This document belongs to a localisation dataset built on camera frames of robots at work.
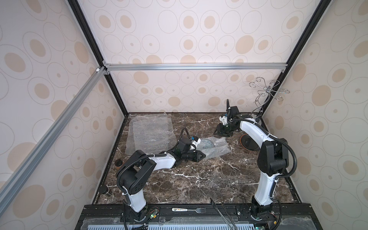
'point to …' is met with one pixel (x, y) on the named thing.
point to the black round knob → (103, 189)
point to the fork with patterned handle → (199, 210)
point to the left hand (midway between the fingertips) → (209, 157)
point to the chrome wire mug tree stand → (264, 95)
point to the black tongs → (221, 214)
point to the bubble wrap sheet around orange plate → (151, 133)
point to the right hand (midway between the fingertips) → (222, 133)
